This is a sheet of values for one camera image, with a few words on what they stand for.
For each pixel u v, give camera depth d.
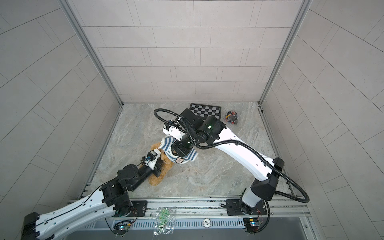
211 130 0.43
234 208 0.71
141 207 0.72
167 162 0.63
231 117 1.08
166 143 0.58
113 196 0.53
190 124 0.48
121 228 0.64
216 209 0.72
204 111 1.12
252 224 0.68
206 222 0.68
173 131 0.56
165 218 0.68
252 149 0.41
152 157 0.57
